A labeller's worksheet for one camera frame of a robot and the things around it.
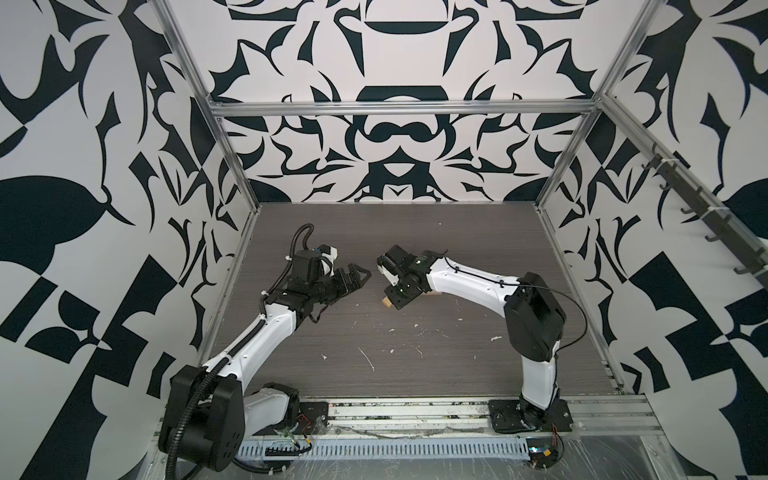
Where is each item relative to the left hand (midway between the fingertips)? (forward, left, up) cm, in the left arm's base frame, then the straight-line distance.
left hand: (363, 274), depth 82 cm
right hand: (-1, -9, -10) cm, 13 cm away
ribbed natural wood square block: (-6, -6, -4) cm, 10 cm away
